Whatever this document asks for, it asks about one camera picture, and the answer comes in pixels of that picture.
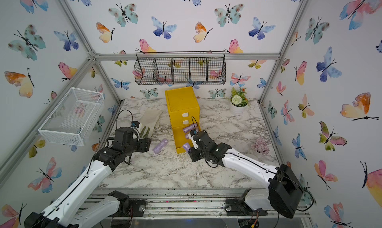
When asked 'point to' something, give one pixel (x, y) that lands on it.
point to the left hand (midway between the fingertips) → (145, 138)
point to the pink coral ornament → (260, 146)
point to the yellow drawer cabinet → (184, 114)
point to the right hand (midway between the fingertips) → (190, 150)
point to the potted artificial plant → (238, 102)
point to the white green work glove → (148, 121)
